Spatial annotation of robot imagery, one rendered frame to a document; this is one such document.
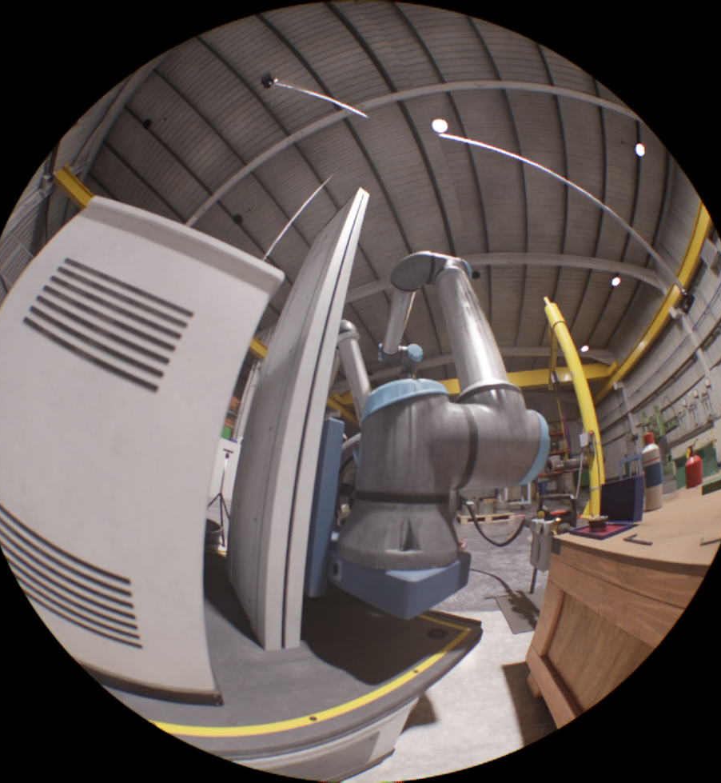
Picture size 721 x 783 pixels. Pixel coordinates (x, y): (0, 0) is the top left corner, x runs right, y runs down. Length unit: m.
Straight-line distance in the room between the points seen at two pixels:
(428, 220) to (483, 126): 3.93
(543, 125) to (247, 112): 8.07
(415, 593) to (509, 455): 0.24
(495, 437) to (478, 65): 8.55
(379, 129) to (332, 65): 2.59
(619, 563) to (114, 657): 0.65
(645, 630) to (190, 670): 0.54
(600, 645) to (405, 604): 0.45
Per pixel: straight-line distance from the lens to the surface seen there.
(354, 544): 0.32
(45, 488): 0.26
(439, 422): 0.33
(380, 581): 0.31
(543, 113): 8.91
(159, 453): 0.21
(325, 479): 0.36
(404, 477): 0.31
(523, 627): 1.17
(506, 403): 0.41
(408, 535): 0.31
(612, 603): 0.54
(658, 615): 0.46
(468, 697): 0.83
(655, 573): 0.45
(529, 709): 0.82
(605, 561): 0.55
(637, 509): 0.70
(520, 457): 0.40
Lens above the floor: 0.61
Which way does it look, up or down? 25 degrees up
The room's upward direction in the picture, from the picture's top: 6 degrees clockwise
